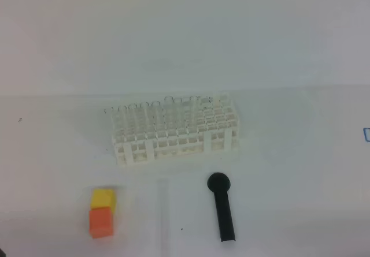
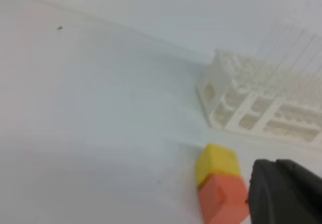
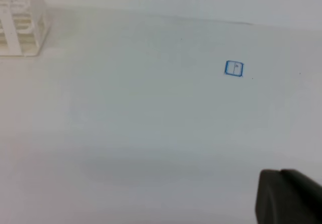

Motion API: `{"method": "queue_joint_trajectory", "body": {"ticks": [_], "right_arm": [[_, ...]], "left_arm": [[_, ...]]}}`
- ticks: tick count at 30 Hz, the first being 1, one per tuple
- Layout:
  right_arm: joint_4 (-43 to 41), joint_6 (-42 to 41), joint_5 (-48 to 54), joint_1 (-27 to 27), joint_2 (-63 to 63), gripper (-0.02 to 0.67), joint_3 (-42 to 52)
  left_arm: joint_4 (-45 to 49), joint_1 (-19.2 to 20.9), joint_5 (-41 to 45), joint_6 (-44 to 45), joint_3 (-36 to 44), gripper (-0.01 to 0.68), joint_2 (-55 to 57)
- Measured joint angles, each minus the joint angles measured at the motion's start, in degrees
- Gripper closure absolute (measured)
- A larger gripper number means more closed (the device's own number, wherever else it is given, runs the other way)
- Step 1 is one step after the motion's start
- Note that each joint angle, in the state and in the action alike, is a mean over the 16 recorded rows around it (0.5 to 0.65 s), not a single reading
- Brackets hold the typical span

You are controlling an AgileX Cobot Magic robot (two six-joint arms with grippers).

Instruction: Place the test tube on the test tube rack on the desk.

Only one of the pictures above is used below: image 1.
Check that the white test tube rack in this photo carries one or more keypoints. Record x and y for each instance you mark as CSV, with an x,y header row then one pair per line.
x,y
190,125

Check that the clear test tube in rack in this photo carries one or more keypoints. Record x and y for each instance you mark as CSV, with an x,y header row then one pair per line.
x,y
132,119
157,114
109,111
122,121
144,115

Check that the black scoop tool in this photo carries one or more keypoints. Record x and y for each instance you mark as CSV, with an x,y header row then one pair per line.
x,y
220,184

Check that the clear glass test tube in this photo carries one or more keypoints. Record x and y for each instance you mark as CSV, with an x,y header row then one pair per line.
x,y
163,217

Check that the orange cube block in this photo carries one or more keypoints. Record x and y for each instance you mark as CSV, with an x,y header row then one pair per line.
x,y
101,222

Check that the yellow cube block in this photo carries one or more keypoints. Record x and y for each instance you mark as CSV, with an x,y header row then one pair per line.
x,y
103,198

